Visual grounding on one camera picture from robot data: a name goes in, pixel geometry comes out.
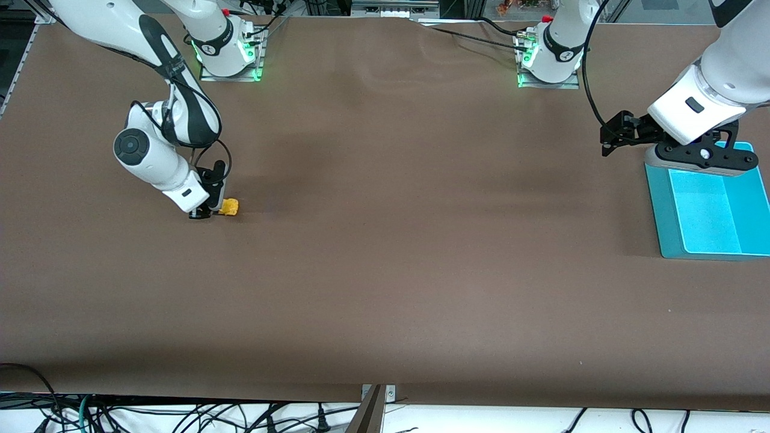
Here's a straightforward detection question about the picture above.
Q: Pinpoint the teal plastic bin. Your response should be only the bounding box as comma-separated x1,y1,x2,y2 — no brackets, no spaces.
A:
645,141,770,261

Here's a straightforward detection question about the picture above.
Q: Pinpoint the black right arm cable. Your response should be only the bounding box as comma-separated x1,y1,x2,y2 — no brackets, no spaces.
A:
130,54,233,181

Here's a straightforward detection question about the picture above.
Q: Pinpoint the long black table cable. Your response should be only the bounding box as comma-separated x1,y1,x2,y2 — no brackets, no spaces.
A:
429,25,523,49

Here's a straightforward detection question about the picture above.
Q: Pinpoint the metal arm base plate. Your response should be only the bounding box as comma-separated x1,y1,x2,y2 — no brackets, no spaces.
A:
200,27,265,82
516,33,582,90

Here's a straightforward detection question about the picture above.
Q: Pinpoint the black looped floor cable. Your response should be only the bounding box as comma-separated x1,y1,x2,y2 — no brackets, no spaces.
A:
0,363,58,433

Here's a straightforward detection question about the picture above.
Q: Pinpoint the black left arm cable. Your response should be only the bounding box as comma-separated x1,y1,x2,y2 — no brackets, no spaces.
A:
580,0,609,128

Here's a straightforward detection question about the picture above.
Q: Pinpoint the short black table cable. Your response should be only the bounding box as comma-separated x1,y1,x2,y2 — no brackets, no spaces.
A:
478,17,529,37

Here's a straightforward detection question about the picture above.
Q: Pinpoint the aluminium table rail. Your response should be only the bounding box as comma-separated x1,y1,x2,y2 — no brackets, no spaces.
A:
0,15,38,118

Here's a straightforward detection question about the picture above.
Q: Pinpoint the black base cable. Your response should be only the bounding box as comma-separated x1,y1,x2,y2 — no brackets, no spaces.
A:
244,11,291,38

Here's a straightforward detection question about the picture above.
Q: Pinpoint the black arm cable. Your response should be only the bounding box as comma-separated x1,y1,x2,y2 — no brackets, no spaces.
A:
130,54,233,181
580,0,609,128

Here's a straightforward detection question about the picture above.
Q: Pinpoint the grey metal table leg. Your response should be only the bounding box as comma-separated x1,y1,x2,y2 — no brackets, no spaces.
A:
345,385,386,433

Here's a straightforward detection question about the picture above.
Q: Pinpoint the grey power strip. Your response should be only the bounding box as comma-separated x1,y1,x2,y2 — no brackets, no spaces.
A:
351,0,441,19

